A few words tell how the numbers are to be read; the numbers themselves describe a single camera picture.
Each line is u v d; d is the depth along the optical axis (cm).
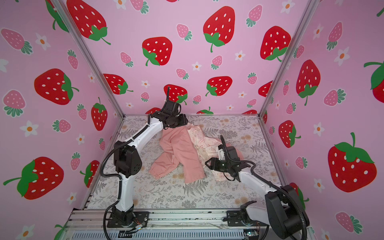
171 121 71
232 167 66
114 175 55
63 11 69
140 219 74
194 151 96
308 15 71
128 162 54
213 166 76
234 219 73
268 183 48
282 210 42
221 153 80
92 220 75
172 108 74
